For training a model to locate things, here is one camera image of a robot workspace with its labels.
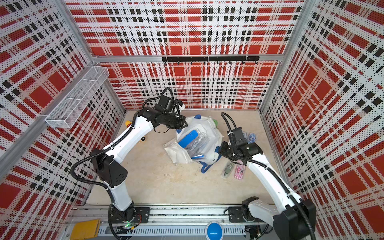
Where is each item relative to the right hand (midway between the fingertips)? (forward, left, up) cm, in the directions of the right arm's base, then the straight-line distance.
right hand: (222, 151), depth 79 cm
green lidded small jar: (+14, +3, +8) cm, 16 cm away
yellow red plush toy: (+30, +65, -11) cm, 72 cm away
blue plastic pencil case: (+15, +20, -11) cm, 27 cm away
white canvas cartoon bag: (0, +24, -4) cm, 24 cm away
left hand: (+12, +18, +8) cm, 23 cm away
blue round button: (-34, +6, -14) cm, 37 cm away
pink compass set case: (-4, -12, -16) cm, 20 cm away
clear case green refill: (-3, -4, -16) cm, 16 cm away
